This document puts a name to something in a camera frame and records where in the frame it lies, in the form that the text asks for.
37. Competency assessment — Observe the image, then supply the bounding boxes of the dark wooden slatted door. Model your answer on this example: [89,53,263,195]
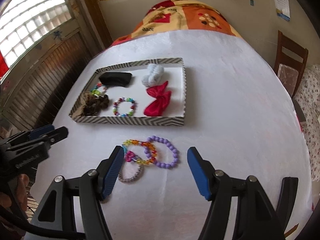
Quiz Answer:
[1,31,93,138]

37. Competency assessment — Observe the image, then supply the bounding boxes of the purple bead bracelet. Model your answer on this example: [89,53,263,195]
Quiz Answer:
[143,135,180,169]

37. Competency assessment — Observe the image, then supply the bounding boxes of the glass block window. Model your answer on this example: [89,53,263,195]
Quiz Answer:
[1,0,72,77]

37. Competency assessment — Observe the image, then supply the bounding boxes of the floral white bedding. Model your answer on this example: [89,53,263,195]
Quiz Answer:
[294,64,320,181]

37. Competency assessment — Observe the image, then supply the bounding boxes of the brown wooden chair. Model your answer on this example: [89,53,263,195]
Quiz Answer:
[274,31,309,97]

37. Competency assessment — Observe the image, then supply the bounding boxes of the orange yellow crystal bracelet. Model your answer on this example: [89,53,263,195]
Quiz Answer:
[121,139,158,166]

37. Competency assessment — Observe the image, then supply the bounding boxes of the black fuzzy headband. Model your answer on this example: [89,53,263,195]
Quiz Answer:
[99,72,132,87]

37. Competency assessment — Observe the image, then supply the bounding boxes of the white lace tablecloth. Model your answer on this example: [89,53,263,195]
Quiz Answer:
[31,30,312,239]

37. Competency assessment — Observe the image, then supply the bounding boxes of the colourful flower bead bracelet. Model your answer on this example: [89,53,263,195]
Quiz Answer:
[89,82,109,98]

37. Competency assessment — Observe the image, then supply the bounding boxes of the brown fabric scrunchie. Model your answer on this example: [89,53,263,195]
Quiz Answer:
[82,94,110,116]

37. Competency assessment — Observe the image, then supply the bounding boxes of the multicolour round bead bracelet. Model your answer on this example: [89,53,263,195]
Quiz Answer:
[112,97,137,118]

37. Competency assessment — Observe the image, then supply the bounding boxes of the red velvet bow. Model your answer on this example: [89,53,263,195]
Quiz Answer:
[144,81,171,117]

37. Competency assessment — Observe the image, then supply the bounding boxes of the white fluffy scrunchie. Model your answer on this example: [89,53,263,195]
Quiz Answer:
[142,63,164,87]

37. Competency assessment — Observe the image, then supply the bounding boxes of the lilac spiral hair tie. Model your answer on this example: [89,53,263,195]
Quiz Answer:
[117,163,144,183]

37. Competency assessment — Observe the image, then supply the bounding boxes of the orange patterned blanket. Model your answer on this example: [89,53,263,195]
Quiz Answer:
[112,0,241,46]

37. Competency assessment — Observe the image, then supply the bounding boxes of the striped cardboard tray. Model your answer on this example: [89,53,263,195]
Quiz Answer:
[69,57,187,126]

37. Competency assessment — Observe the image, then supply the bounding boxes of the beige leopard ribbon bow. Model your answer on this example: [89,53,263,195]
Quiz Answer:
[78,92,96,116]

